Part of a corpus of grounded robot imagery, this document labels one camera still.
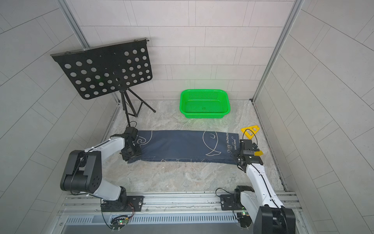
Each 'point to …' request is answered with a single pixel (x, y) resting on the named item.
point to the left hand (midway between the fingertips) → (139, 153)
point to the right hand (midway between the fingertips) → (235, 153)
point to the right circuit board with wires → (245, 220)
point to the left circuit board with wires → (118, 222)
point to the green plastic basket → (204, 103)
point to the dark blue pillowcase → (193, 146)
